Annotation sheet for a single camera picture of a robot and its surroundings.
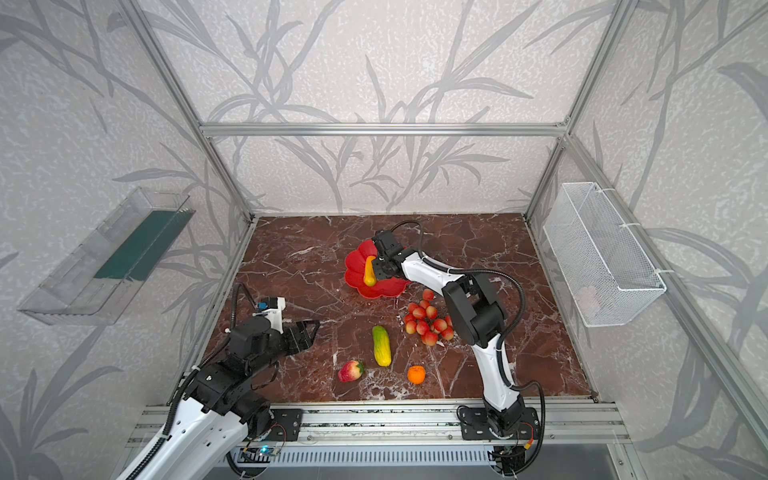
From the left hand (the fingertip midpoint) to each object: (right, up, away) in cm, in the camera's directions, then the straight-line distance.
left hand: (316, 318), depth 78 cm
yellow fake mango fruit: (+12, +8, +21) cm, 26 cm away
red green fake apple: (+9, -14, +1) cm, 17 cm away
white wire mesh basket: (+66, +13, -16) cm, 69 cm away
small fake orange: (+26, -15, +1) cm, 31 cm away
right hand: (+16, +15, +22) cm, 31 cm away
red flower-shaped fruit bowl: (+6, +10, +25) cm, 28 cm away
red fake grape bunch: (+29, -4, +12) cm, 31 cm away
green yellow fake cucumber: (+17, -9, +5) cm, 20 cm away
